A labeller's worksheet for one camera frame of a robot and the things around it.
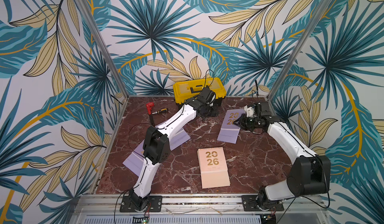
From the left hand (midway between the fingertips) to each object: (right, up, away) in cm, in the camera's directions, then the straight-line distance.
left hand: (218, 114), depth 86 cm
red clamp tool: (-47, +6, +26) cm, 54 cm away
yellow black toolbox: (-21, +15, +13) cm, 29 cm away
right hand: (+10, -4, -1) cm, 11 cm away
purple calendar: (-24, -16, +9) cm, 30 cm away
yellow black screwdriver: (-37, +2, +21) cm, 42 cm away
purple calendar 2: (+7, -10, +1) cm, 12 cm away
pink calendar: (-3, -32, -5) cm, 32 cm away
